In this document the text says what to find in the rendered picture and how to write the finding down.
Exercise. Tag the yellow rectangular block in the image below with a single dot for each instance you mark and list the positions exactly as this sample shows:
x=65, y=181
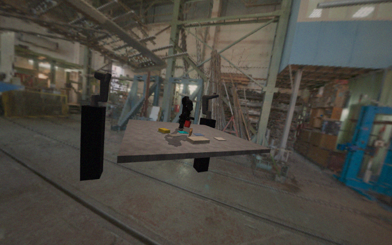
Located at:
x=164, y=130

